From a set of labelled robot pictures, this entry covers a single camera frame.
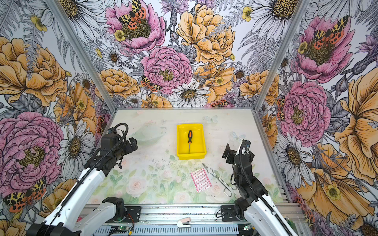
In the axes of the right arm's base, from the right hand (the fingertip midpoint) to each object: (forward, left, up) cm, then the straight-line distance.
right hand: (235, 150), depth 78 cm
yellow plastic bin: (+14, +19, -18) cm, 29 cm away
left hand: (+4, +57, -1) cm, 57 cm away
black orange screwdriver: (+21, +24, -14) cm, 35 cm away
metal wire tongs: (-15, +3, -18) cm, 24 cm away
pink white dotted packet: (-8, +18, -17) cm, 26 cm away
